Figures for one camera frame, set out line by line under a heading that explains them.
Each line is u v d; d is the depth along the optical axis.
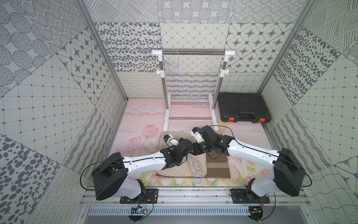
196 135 0.76
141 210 0.70
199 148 0.71
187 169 0.81
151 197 0.73
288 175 0.42
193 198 0.73
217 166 0.84
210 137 0.63
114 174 0.42
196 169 0.76
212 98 1.14
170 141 0.74
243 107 1.06
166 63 0.96
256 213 0.72
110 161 0.44
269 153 0.46
